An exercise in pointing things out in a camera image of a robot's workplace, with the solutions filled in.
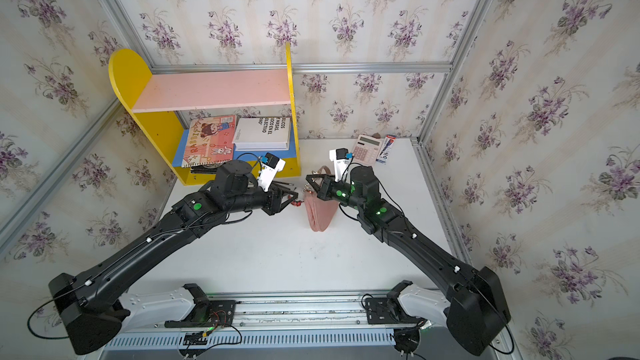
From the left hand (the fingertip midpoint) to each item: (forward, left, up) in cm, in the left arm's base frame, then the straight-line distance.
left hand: (298, 196), depth 67 cm
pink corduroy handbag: (+2, -6, -13) cm, 14 cm away
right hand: (+6, -3, 0) cm, 7 cm away
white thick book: (+37, +17, -11) cm, 42 cm away
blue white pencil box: (+43, -38, -26) cm, 63 cm away
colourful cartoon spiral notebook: (+36, +39, -15) cm, 56 cm away
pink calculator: (+42, -29, -26) cm, 57 cm away
